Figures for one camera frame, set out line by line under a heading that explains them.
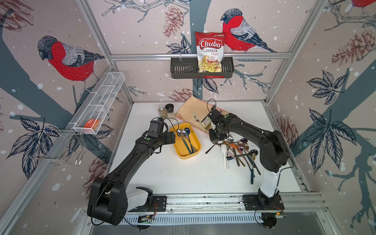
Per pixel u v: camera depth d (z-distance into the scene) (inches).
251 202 28.7
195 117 43.5
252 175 32.7
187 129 39.6
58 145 22.0
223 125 26.3
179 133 39.4
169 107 40.7
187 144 37.6
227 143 38.0
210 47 32.2
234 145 37.4
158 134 25.6
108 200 15.5
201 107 46.8
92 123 25.2
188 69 42.0
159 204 28.8
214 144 37.4
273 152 19.4
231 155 35.5
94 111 29.3
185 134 39.2
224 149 36.5
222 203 29.3
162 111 40.8
